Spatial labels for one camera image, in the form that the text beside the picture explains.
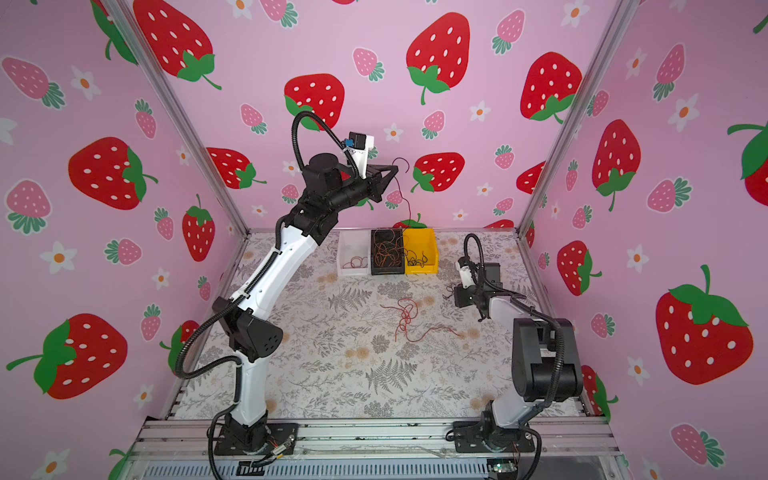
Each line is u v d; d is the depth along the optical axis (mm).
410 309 949
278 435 750
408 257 1045
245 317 493
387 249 1108
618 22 701
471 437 734
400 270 1041
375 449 731
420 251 1145
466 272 862
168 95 817
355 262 1106
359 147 596
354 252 1141
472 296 824
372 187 644
